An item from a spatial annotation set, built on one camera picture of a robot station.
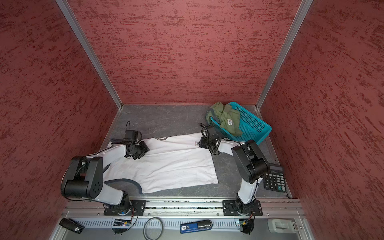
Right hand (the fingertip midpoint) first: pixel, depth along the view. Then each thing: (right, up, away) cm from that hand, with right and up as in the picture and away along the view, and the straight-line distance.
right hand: (201, 145), depth 97 cm
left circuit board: (-41, -36, -25) cm, 60 cm away
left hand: (-34, -4, -4) cm, 35 cm away
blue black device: (-3, -31, -31) cm, 44 cm away
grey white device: (+37, -32, -29) cm, 57 cm away
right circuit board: (+21, -33, -29) cm, 48 cm away
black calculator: (+41, -16, -15) cm, 47 cm away
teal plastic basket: (+38, +10, +7) cm, 40 cm away
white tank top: (-21, -9, -7) cm, 24 cm away
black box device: (-60, -31, -30) cm, 74 cm away
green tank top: (+16, +20, -3) cm, 26 cm away
